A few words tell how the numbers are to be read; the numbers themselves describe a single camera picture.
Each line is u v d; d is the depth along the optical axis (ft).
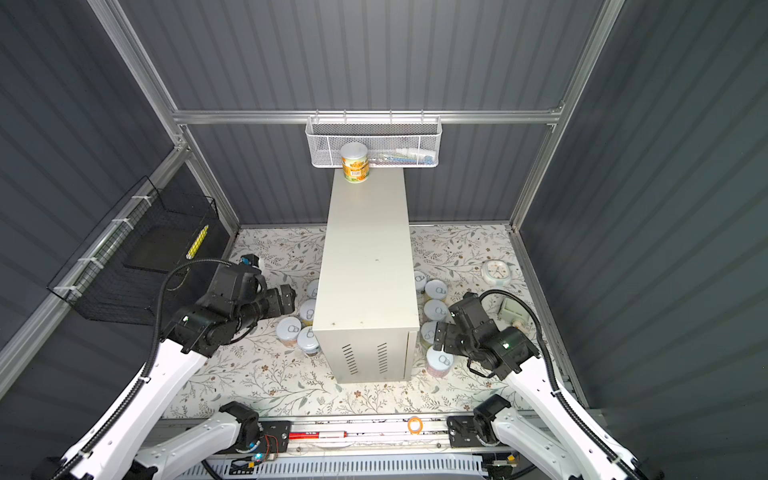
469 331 1.88
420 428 2.44
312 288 3.14
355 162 2.60
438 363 2.65
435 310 1.96
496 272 3.35
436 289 3.07
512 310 2.91
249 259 2.07
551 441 1.73
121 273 2.32
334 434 2.43
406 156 3.00
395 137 3.25
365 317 1.87
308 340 2.78
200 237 2.63
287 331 2.84
